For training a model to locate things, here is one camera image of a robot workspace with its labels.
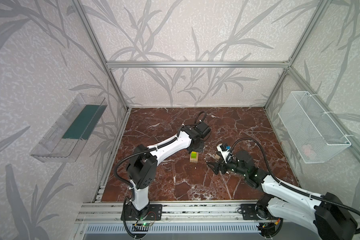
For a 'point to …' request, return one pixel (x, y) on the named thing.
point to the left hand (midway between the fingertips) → (199, 144)
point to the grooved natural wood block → (192, 160)
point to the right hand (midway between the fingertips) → (212, 153)
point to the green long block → (194, 157)
